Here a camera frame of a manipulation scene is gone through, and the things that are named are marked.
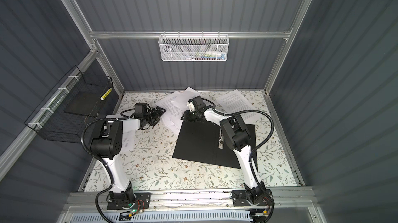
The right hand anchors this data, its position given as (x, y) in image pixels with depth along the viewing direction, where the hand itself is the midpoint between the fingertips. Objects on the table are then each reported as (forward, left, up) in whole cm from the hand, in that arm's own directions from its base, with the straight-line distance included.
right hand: (184, 119), depth 100 cm
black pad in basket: (-6, +49, +25) cm, 55 cm away
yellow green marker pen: (-1, +39, +25) cm, 47 cm away
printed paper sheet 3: (0, +9, -2) cm, 9 cm away
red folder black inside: (-14, -12, -4) cm, 19 cm away
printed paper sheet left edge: (+5, +48, -2) cm, 49 cm away
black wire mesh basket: (-16, +52, +27) cm, 61 cm away
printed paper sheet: (+19, -36, -5) cm, 41 cm away
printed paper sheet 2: (+14, +5, -3) cm, 16 cm away
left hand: (+4, +14, +1) cm, 15 cm away
